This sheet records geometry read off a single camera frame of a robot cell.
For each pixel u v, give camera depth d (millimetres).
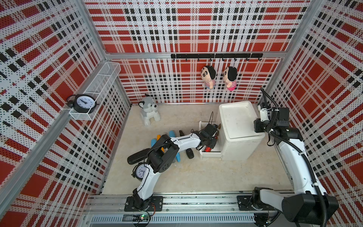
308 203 369
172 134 1007
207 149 891
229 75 932
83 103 637
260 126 677
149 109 966
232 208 731
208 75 908
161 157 529
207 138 747
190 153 905
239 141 704
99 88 808
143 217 697
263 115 679
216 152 903
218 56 902
